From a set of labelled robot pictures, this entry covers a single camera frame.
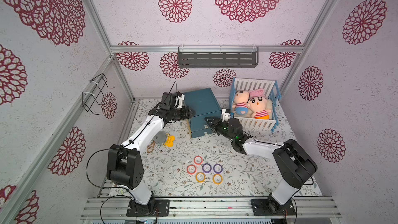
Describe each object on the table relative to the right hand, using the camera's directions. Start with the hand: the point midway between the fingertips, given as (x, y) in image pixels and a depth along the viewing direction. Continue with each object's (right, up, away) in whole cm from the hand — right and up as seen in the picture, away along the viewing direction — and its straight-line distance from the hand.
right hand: (207, 118), depth 87 cm
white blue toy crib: (+45, +20, +22) cm, 54 cm away
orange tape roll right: (+5, -32, -3) cm, 33 cm away
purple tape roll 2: (+5, -29, -1) cm, 30 cm away
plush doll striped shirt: (+33, +8, +11) cm, 35 cm away
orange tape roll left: (-4, -31, -3) cm, 32 cm away
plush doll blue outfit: (+23, +13, +16) cm, 31 cm away
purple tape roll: (-1, -29, -1) cm, 29 cm away
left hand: (-9, +3, -1) cm, 10 cm away
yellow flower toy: (-23, -14, +11) cm, 29 cm away
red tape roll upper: (-5, -24, +3) cm, 25 cm away
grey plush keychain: (-28, -11, +4) cm, 30 cm away
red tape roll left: (-9, -28, -1) cm, 30 cm away
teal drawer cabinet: (-2, +8, +3) cm, 9 cm away
